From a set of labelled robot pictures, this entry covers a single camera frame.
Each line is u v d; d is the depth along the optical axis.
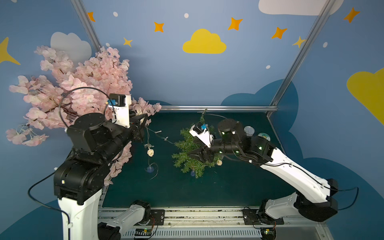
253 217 0.75
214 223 0.73
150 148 0.61
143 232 0.73
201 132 0.48
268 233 0.73
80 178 0.28
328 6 0.69
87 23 0.73
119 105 0.37
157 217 0.75
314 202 0.41
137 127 0.40
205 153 0.50
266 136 0.98
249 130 1.04
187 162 0.79
